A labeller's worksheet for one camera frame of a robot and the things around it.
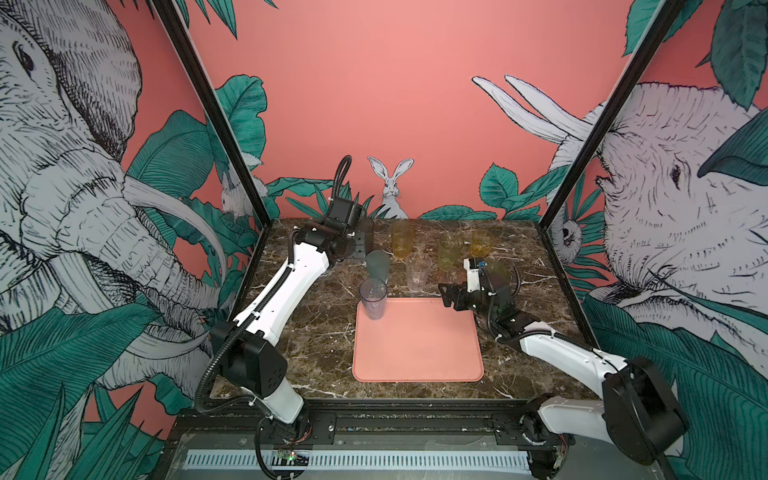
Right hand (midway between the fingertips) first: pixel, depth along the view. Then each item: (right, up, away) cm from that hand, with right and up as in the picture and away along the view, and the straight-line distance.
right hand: (446, 281), depth 84 cm
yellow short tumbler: (+16, +12, +20) cm, 28 cm away
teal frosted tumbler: (-21, +4, +23) cm, 31 cm away
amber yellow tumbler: (-12, +13, +21) cm, 27 cm away
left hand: (-26, +12, -4) cm, 29 cm away
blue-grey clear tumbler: (-22, -6, +14) cm, 27 cm away
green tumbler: (+23, +1, +23) cm, 33 cm away
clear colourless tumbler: (-6, +3, +21) cm, 23 cm away
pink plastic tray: (-8, -18, +4) cm, 21 cm away
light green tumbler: (+6, +7, +26) cm, 27 cm away
